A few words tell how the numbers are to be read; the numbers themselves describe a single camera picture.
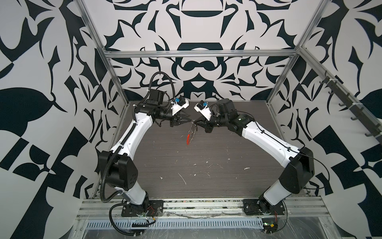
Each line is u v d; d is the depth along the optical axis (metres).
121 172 0.44
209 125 0.69
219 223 0.71
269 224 0.71
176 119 0.66
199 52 0.92
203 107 0.65
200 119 0.73
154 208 0.73
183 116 0.73
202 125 0.73
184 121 0.73
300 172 0.43
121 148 0.45
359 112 0.54
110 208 0.66
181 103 0.64
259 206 0.68
